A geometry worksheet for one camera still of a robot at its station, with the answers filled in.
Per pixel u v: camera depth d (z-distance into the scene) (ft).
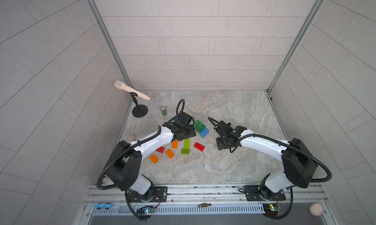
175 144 2.86
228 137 2.07
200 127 3.07
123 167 1.37
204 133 3.01
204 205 2.23
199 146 2.84
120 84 2.70
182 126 2.16
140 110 3.42
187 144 2.86
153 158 2.70
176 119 2.19
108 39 2.79
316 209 2.15
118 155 1.32
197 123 3.15
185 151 2.77
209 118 2.47
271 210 2.23
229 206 2.47
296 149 1.43
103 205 2.18
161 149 2.80
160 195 2.33
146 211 2.15
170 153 2.77
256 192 2.35
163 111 3.26
